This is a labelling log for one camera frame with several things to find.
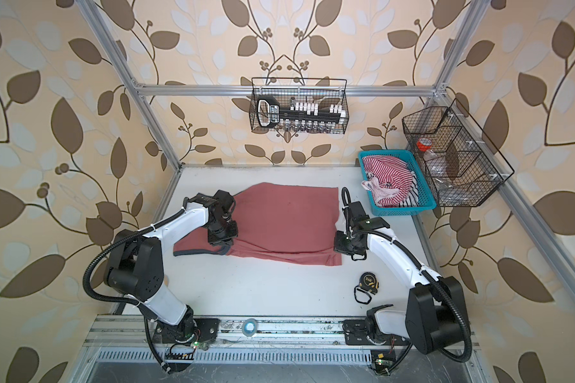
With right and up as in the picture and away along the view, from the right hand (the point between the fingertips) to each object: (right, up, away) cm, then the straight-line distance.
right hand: (338, 248), depth 85 cm
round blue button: (-30, -23, -9) cm, 39 cm away
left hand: (-40, +3, +3) cm, 40 cm away
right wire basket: (+42, +29, -3) cm, 51 cm away
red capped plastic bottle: (+28, +28, -13) cm, 42 cm away
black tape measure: (+9, -12, -4) cm, 16 cm away
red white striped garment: (+27, +28, +20) cm, 44 cm away
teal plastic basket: (+38, +18, +16) cm, 45 cm away
